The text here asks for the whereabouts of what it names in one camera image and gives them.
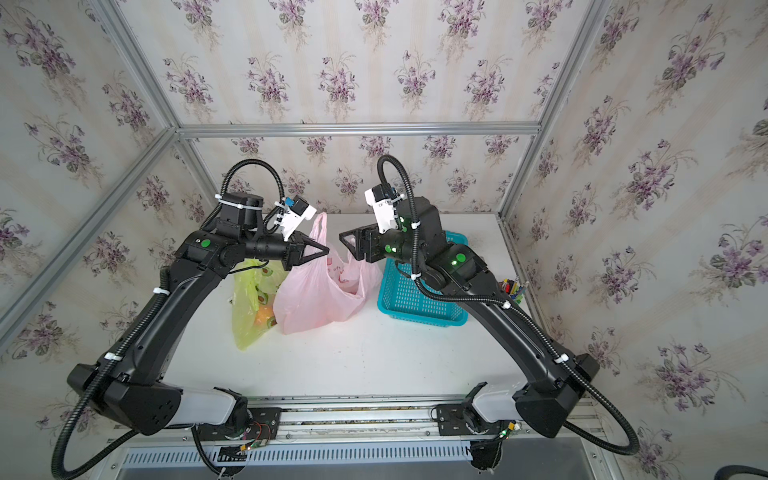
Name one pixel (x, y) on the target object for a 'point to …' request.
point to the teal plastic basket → (402, 299)
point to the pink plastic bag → (330, 290)
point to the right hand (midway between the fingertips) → (357, 233)
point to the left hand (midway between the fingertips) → (327, 250)
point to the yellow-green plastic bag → (254, 286)
